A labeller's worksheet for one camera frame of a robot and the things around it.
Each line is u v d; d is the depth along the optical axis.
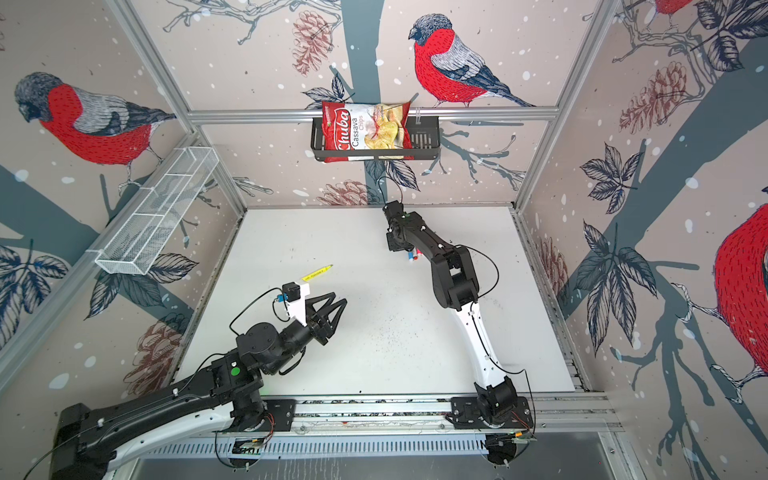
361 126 0.88
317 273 1.01
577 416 0.75
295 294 0.58
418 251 0.74
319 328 0.59
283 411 0.74
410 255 1.04
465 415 0.73
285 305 0.58
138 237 0.73
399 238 0.82
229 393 0.53
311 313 0.61
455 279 0.65
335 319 0.65
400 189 1.21
